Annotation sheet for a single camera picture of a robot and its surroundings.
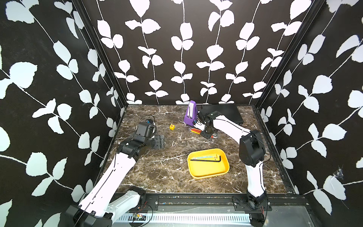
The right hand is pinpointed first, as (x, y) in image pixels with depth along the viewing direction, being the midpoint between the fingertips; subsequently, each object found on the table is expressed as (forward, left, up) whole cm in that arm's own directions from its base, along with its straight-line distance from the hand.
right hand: (206, 131), depth 95 cm
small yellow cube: (+7, +24, -5) cm, 26 cm away
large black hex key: (-18, -8, -8) cm, 21 cm away
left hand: (-14, +29, +14) cm, 35 cm away
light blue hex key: (-15, +2, -8) cm, 18 cm away
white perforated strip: (-48, +12, -7) cm, 50 cm away
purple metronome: (+13, +10, +3) cm, 17 cm away
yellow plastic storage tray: (-20, 0, -6) cm, 21 cm away
